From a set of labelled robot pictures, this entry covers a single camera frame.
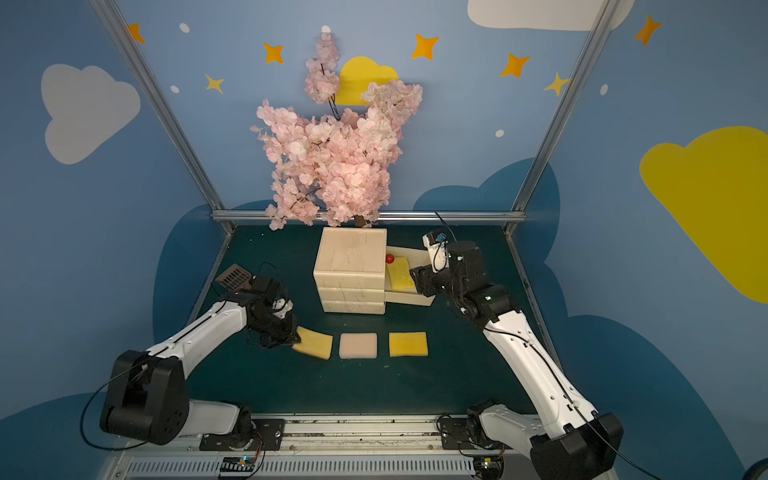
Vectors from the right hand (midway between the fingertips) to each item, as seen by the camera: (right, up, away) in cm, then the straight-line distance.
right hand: (429, 264), depth 76 cm
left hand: (-36, -21, +10) cm, 43 cm away
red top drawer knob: (-10, +1, +10) cm, 15 cm away
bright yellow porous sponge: (-7, -4, +20) cm, 22 cm away
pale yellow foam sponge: (-33, -24, +11) cm, 42 cm away
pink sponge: (-20, -25, +13) cm, 34 cm away
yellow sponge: (-4, -25, +14) cm, 29 cm away
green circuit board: (-47, -49, -4) cm, 68 cm away
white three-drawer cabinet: (-21, -2, +5) cm, 22 cm away
